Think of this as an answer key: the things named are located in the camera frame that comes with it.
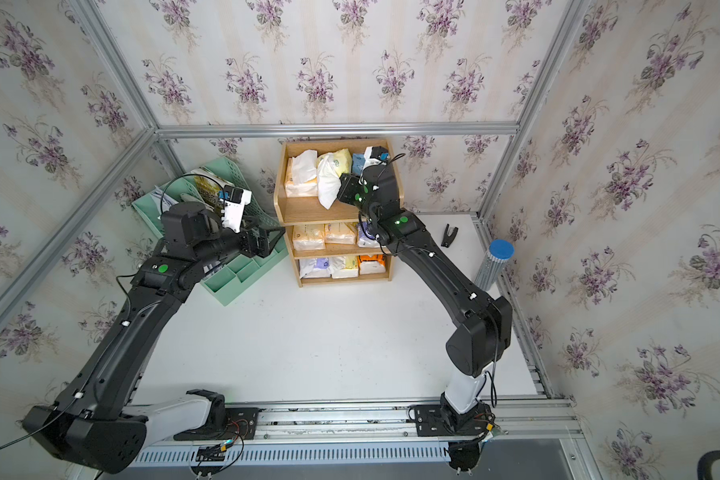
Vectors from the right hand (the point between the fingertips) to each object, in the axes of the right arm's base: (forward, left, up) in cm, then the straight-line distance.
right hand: (343, 176), depth 73 cm
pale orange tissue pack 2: (-2, +2, -19) cm, 20 cm away
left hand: (-13, +16, -4) cm, 21 cm away
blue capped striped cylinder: (-5, -45, -23) cm, 51 cm away
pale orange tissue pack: (-5, +11, -18) cm, 21 cm away
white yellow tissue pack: (-5, +2, -33) cm, 33 cm away
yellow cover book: (+14, +45, -16) cm, 50 cm away
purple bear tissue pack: (-4, -5, -20) cm, 21 cm away
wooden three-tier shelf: (-3, +10, -9) cm, 14 cm away
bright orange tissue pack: (-4, -9, -32) cm, 34 cm away
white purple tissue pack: (-6, +11, -32) cm, 35 cm away
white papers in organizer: (+3, +53, -12) cm, 54 cm away
